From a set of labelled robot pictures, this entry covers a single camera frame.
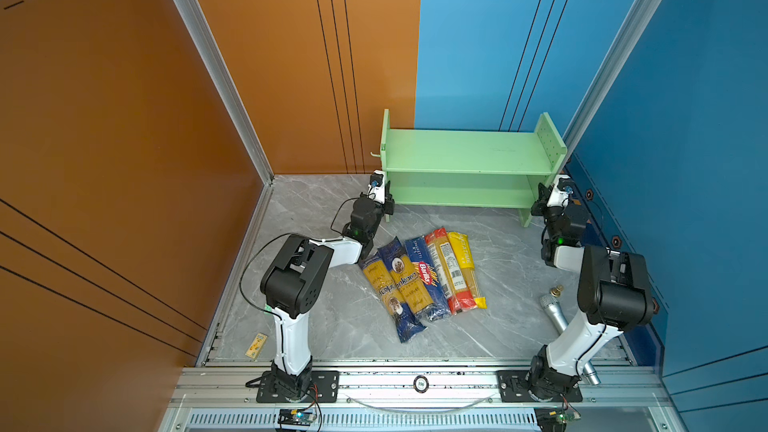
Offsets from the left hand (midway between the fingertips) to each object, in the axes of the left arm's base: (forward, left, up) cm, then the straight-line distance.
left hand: (388, 179), depth 92 cm
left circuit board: (-58, +21, -22) cm, 66 cm away
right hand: (-1, -47, 0) cm, 47 cm away
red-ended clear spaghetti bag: (-23, -19, -16) cm, 33 cm away
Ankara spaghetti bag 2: (-18, -3, -16) cm, 25 cm away
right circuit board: (-58, -41, -21) cm, 74 cm away
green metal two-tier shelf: (-2, -26, +7) cm, 27 cm away
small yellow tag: (-43, +34, -20) cm, 59 cm away
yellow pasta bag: (-13, -24, -17) cm, 32 cm away
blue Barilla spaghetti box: (-19, -12, -17) cm, 28 cm away
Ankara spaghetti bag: (-37, -6, -17) cm, 41 cm away
